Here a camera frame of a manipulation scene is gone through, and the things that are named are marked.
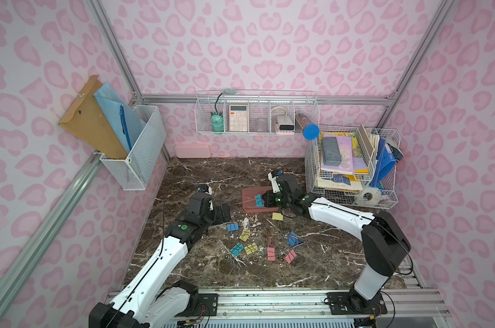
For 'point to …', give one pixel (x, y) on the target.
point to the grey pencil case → (331, 156)
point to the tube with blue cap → (311, 131)
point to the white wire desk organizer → (368, 139)
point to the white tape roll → (375, 192)
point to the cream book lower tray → (346, 182)
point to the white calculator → (238, 117)
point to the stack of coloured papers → (351, 162)
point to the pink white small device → (284, 125)
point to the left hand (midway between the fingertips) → (218, 205)
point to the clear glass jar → (261, 126)
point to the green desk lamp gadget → (217, 118)
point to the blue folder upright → (385, 161)
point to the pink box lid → (192, 151)
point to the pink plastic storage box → (249, 199)
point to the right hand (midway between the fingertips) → (260, 196)
